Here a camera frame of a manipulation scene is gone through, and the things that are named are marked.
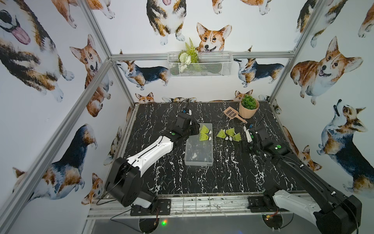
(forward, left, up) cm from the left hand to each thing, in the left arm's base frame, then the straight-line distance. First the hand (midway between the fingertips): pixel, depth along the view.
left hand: (200, 123), depth 84 cm
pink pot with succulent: (+18, -34, -7) cm, 39 cm away
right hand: (-11, -23, -3) cm, 26 cm away
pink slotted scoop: (+23, -26, -20) cm, 40 cm away
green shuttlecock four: (+4, -22, -17) cm, 28 cm away
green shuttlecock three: (+2, -15, -17) cm, 23 cm away
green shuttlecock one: (+6, -3, -16) cm, 18 cm away
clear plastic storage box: (-9, +1, -19) cm, 21 cm away
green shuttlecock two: (+1, -3, -17) cm, 17 cm away
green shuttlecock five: (0, -25, -17) cm, 30 cm away
